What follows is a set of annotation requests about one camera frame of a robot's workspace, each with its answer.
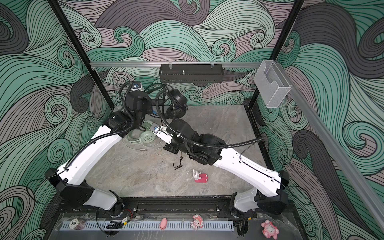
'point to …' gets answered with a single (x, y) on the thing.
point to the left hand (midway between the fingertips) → (143, 97)
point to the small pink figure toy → (163, 223)
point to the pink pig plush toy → (269, 230)
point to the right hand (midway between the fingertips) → (166, 133)
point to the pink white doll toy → (197, 222)
